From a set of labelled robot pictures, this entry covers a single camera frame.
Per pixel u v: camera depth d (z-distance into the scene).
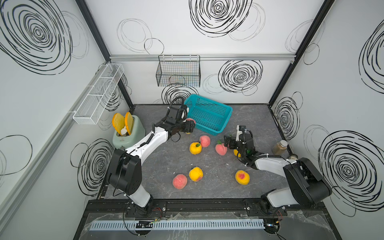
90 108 0.72
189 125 0.77
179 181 0.77
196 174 0.80
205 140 0.93
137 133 0.84
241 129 0.77
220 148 0.89
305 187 0.44
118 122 0.82
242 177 0.78
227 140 0.83
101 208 0.73
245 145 0.69
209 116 1.12
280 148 0.87
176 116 0.67
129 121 0.84
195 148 0.89
